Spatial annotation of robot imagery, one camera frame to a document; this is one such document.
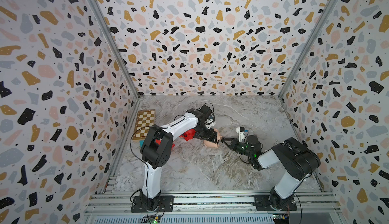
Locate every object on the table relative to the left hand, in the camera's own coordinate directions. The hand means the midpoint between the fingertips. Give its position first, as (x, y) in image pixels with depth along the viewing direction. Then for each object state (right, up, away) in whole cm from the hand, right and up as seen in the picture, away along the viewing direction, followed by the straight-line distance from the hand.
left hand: (213, 139), depth 89 cm
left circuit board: (-30, -34, -19) cm, 49 cm away
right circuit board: (+31, -34, -17) cm, 49 cm away
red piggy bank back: (-15, +2, +2) cm, 15 cm away
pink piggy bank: (-1, -3, -2) cm, 3 cm away
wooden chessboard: (-46, +11, +15) cm, 49 cm away
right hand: (+6, -1, -1) cm, 6 cm away
